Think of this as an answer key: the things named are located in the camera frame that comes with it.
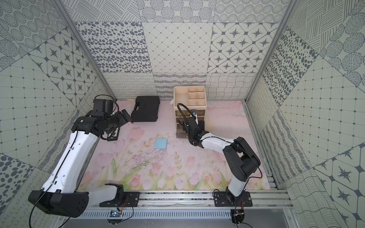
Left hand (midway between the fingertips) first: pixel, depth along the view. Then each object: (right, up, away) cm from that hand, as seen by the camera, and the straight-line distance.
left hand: (127, 118), depth 73 cm
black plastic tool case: (-1, +6, +37) cm, 37 cm away
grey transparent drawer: (+31, +3, +4) cm, 31 cm away
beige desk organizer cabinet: (+36, +13, +16) cm, 41 cm away
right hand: (+36, -3, +20) cm, 41 cm away
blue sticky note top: (+13, -18, +22) cm, 32 cm away
